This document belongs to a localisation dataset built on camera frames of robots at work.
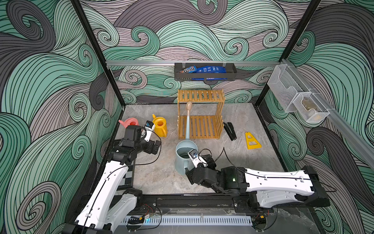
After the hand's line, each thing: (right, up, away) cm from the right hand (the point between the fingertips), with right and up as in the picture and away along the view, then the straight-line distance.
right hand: (194, 162), depth 68 cm
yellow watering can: (-21, +16, +24) cm, 36 cm away
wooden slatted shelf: (+8, +14, +36) cm, 39 cm away
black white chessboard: (-37, -14, +9) cm, 41 cm away
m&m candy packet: (-1, +52, +24) cm, 57 cm away
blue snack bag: (+12, +53, +23) cm, 59 cm away
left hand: (-22, +11, +7) cm, 26 cm away
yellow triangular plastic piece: (+42, +4, +30) cm, 52 cm away
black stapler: (+28, +13, +35) cm, 47 cm away
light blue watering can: (-5, +7, +3) cm, 9 cm away
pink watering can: (-42, +19, +27) cm, 53 cm away
